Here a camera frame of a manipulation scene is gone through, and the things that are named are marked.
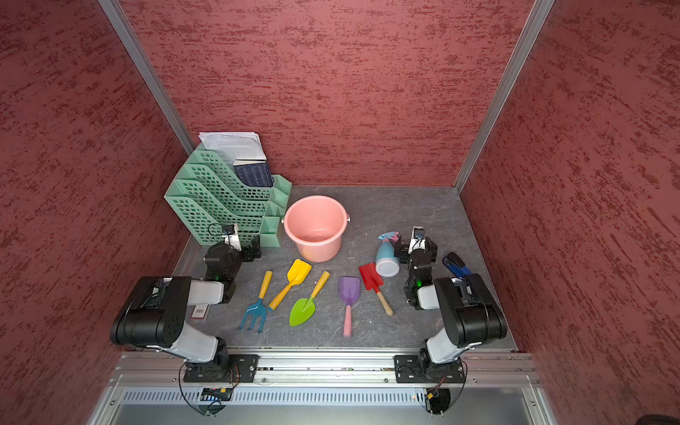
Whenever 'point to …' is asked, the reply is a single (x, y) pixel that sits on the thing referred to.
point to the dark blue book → (252, 172)
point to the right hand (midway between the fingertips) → (413, 240)
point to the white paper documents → (230, 146)
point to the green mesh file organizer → (207, 196)
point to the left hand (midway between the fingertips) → (246, 240)
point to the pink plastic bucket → (317, 224)
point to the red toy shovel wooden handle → (372, 279)
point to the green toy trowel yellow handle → (304, 309)
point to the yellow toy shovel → (296, 275)
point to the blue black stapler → (456, 265)
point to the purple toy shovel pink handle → (349, 290)
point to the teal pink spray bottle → (387, 263)
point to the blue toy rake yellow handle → (258, 307)
